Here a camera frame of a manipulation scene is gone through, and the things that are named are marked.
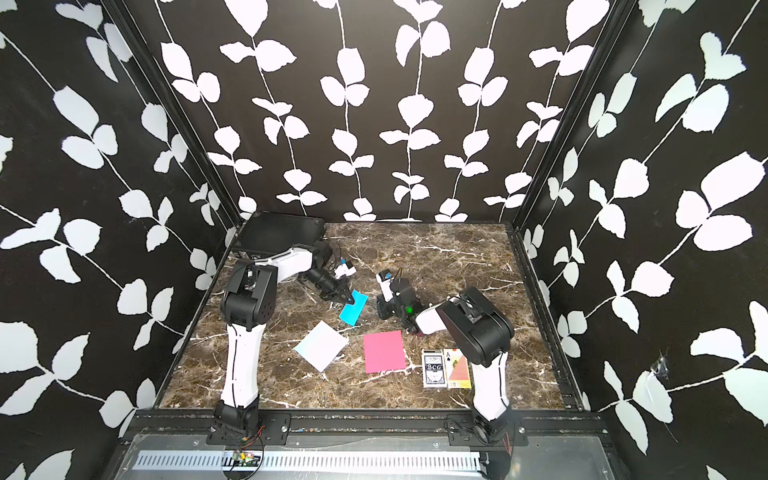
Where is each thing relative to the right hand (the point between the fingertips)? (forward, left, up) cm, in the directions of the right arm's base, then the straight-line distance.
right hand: (375, 293), depth 98 cm
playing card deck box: (-24, -18, -1) cm, 30 cm away
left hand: (-1, +7, 0) cm, 7 cm away
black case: (+32, +47, -5) cm, 57 cm away
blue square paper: (-6, +8, -2) cm, 10 cm away
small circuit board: (-45, +29, -2) cm, 54 cm away
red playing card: (-24, -25, -2) cm, 34 cm away
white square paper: (-17, +16, -2) cm, 23 cm away
